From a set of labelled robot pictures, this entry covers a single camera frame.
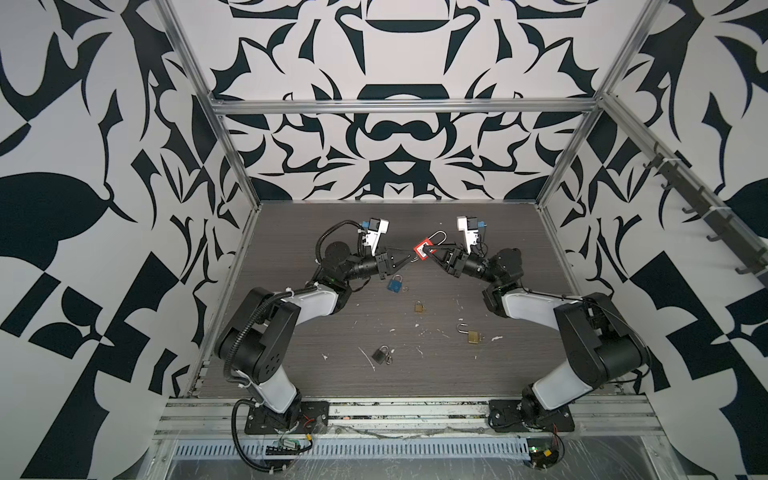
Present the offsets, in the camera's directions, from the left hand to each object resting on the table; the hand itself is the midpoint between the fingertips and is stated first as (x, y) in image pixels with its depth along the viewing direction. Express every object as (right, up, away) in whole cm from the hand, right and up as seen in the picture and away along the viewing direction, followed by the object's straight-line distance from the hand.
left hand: (418, 250), depth 73 cm
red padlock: (+5, +3, +1) cm, 6 cm away
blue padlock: (-5, -12, +24) cm, 27 cm away
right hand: (+2, -1, 0) cm, 2 cm away
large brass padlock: (+17, -25, +13) cm, 33 cm away
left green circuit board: (-31, -44, -4) cm, 54 cm away
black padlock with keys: (-9, -30, +11) cm, 33 cm away
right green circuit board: (+29, -47, -2) cm, 56 cm away
